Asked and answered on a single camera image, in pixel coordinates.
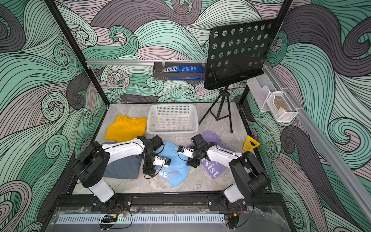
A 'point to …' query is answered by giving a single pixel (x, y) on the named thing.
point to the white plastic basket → (172, 119)
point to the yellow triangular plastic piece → (248, 146)
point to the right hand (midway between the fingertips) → (192, 156)
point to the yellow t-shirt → (124, 128)
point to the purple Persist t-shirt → (211, 169)
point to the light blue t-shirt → (178, 170)
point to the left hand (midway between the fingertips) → (154, 166)
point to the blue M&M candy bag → (183, 69)
